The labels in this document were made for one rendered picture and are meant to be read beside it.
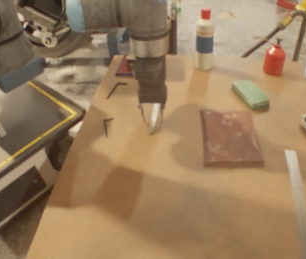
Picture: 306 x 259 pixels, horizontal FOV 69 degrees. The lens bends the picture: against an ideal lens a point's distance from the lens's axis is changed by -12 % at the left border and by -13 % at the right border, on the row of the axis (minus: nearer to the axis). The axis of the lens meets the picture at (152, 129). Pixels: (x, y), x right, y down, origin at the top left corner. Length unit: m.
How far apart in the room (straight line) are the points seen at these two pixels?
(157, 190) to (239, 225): 0.19
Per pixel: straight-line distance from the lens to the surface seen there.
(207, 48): 0.92
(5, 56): 0.85
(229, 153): 0.61
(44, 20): 1.73
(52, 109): 1.13
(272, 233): 0.54
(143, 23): 0.54
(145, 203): 0.54
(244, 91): 0.81
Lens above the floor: 0.93
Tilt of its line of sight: 42 degrees down
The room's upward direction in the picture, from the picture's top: 4 degrees counter-clockwise
